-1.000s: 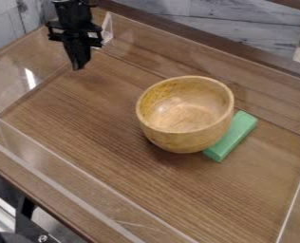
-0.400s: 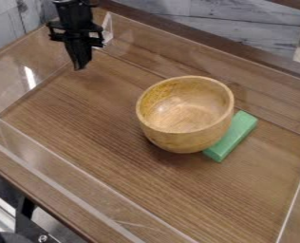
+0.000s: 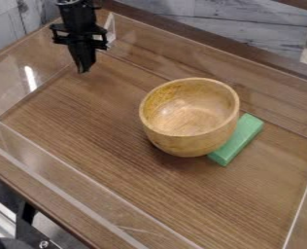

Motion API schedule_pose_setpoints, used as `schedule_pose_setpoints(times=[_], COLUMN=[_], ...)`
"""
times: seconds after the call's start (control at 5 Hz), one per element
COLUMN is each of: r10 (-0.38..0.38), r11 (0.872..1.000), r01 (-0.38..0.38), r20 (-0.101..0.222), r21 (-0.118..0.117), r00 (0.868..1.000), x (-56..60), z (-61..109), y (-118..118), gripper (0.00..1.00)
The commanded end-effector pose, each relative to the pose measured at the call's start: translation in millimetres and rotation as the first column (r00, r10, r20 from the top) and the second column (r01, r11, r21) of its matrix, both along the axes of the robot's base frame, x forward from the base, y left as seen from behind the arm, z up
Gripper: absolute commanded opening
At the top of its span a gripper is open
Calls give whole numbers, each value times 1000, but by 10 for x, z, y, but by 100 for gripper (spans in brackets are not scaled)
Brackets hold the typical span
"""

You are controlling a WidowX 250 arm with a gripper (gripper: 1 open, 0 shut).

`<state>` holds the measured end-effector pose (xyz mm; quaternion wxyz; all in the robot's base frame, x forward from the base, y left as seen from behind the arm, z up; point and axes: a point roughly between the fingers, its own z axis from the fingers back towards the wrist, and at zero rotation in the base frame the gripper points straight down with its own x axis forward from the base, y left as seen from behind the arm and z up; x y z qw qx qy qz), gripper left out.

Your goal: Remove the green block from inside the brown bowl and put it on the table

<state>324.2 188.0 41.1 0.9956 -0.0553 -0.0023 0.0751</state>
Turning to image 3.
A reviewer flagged green rectangular block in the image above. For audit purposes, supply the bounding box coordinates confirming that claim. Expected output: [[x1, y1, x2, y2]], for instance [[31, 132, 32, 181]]
[[208, 114, 264, 166]]

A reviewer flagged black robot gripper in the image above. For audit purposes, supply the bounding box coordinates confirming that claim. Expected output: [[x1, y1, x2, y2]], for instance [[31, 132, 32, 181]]
[[50, 3, 108, 73]]

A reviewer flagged clear acrylic corner bracket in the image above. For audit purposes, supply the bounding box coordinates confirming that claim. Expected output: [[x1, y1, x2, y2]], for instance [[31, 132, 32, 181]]
[[104, 13, 116, 46]]

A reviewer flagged brown wooden bowl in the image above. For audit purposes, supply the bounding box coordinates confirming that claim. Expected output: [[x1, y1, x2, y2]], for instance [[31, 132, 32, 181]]
[[139, 78, 240, 158]]

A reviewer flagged black table leg bracket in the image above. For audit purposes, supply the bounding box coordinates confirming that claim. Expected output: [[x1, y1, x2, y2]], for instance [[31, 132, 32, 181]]
[[15, 201, 63, 249]]

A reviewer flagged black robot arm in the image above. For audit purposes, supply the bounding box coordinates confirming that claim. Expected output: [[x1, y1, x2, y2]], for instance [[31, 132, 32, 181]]
[[50, 0, 108, 74]]

